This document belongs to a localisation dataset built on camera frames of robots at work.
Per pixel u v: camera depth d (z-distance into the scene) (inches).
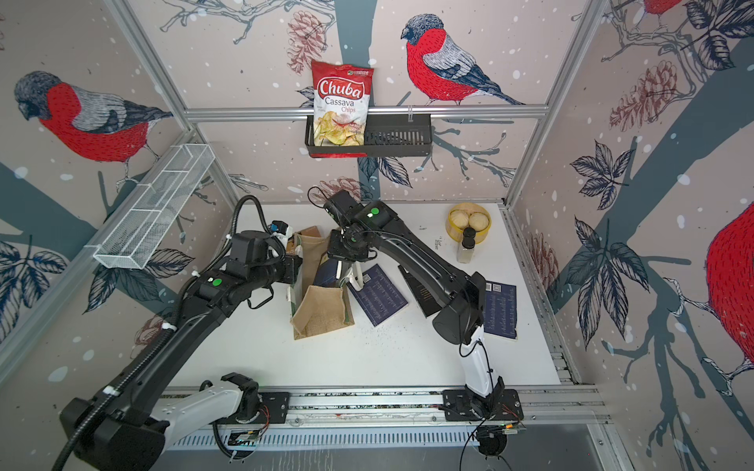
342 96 32.9
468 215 43.7
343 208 23.3
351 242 24.5
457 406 28.6
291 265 26.0
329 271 32.1
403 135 42.1
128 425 15.0
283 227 26.4
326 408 29.4
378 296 36.6
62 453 13.7
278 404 28.8
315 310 32.3
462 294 18.9
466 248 37.6
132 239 28.1
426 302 36.4
